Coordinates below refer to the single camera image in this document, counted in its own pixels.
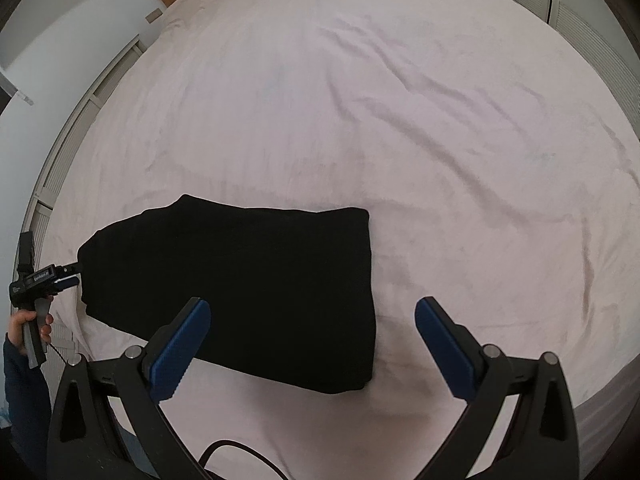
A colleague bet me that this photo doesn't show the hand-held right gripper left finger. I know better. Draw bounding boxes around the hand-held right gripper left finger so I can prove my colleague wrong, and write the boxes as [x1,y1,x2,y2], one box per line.
[46,297,212,480]

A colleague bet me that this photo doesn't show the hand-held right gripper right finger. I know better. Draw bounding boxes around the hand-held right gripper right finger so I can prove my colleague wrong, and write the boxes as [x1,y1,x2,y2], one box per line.
[415,296,581,480]

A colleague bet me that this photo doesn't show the black pants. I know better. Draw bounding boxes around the black pants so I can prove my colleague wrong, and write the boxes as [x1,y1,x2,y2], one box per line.
[77,193,377,396]

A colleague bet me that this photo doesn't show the person's left forearm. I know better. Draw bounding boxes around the person's left forearm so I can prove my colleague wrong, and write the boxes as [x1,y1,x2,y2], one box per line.
[0,334,57,480]

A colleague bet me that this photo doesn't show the person's left hand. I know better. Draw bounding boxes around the person's left hand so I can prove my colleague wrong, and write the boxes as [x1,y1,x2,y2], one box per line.
[6,310,54,357]

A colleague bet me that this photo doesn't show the bed with pink sheet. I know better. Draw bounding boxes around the bed with pink sheet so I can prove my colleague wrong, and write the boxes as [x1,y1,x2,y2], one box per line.
[37,0,640,480]

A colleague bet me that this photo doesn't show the white louvred wardrobe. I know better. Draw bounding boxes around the white louvred wardrobe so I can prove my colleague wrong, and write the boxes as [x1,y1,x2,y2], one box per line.
[492,0,640,128]

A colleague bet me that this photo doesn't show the black cable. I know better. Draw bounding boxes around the black cable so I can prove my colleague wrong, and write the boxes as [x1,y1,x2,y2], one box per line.
[199,440,292,480]

